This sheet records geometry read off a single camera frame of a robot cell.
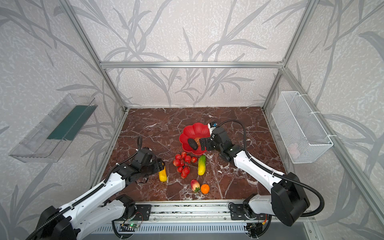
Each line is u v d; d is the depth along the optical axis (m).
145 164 0.65
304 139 0.61
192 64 0.94
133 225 0.70
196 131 1.05
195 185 0.79
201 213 0.75
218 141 0.64
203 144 0.74
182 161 0.86
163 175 0.83
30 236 0.37
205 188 0.78
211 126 0.74
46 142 0.64
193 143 0.96
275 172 0.45
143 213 0.73
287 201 0.40
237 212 0.74
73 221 0.41
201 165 0.87
